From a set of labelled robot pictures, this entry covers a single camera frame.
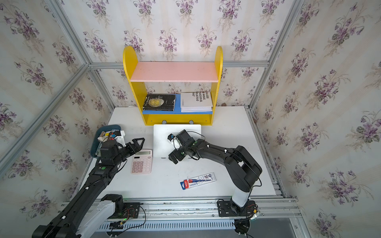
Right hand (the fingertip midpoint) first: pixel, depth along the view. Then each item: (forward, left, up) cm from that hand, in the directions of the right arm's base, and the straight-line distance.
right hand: (176, 152), depth 88 cm
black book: (+33, +14, +10) cm, 37 cm away
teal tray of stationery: (+15, +52, -2) cm, 54 cm away
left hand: (0, +18, +11) cm, 21 cm away
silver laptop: (+4, +10, -1) cm, 11 cm away
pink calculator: (-5, +21, -4) cm, 22 cm away
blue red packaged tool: (-15, -13, -5) cm, 20 cm away
